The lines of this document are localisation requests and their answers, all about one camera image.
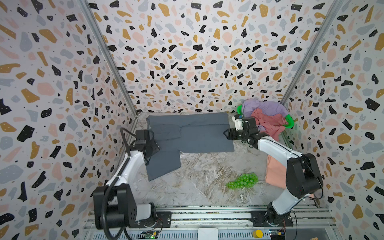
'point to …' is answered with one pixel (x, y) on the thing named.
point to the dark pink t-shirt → (273, 124)
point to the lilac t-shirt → (270, 107)
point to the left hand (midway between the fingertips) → (152, 146)
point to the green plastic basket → (289, 125)
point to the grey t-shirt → (177, 133)
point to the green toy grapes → (244, 180)
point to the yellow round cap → (257, 234)
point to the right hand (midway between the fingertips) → (226, 129)
